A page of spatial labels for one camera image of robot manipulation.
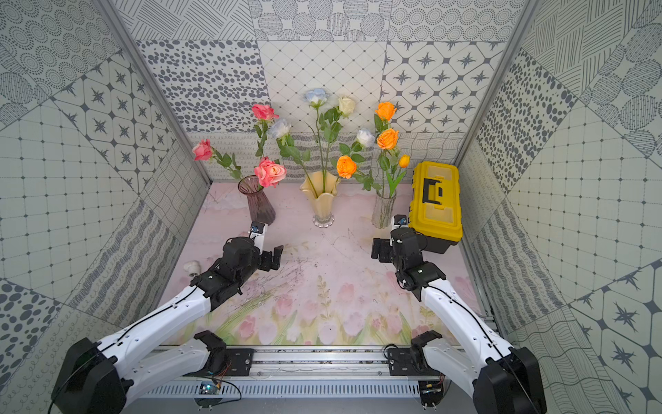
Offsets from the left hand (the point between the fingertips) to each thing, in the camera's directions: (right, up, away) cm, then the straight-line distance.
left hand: (267, 239), depth 82 cm
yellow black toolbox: (+58, +10, +8) cm, 59 cm away
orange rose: (+26, +23, -5) cm, 35 cm away
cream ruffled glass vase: (+17, +11, +11) cm, 23 cm away
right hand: (+40, -2, +2) cm, 40 cm away
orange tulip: (+45, +26, +3) cm, 52 cm away
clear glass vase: (+40, +8, +17) cm, 45 cm away
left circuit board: (-14, -41, -10) cm, 44 cm away
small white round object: (-29, -11, +9) cm, 33 cm away
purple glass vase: (-8, +9, +19) cm, 23 cm away
